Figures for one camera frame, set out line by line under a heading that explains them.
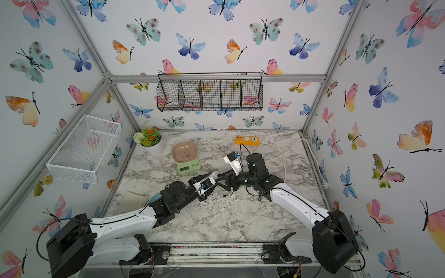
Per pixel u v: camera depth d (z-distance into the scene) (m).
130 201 0.89
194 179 0.69
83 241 0.41
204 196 0.68
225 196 0.90
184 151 1.05
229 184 0.68
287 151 1.08
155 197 0.91
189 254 0.75
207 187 0.62
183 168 1.01
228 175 0.75
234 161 0.69
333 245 0.40
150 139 0.98
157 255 0.75
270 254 0.73
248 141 1.11
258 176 0.62
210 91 0.98
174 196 0.58
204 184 0.62
